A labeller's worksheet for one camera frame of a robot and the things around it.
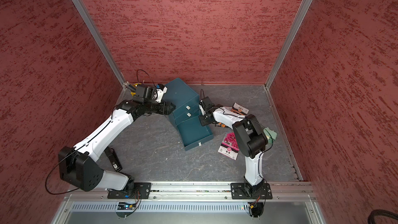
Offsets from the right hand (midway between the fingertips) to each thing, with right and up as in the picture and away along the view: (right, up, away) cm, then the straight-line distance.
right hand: (204, 122), depth 97 cm
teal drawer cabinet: (-10, +15, -14) cm, 23 cm away
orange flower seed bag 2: (+12, -2, +1) cm, 12 cm away
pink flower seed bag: (+15, -13, -7) cm, 21 cm away
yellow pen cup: (-47, +25, +6) cm, 53 cm away
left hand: (-20, +10, -15) cm, 27 cm away
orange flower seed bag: (+25, +8, +9) cm, 27 cm away
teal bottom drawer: (-8, -6, 0) cm, 10 cm away
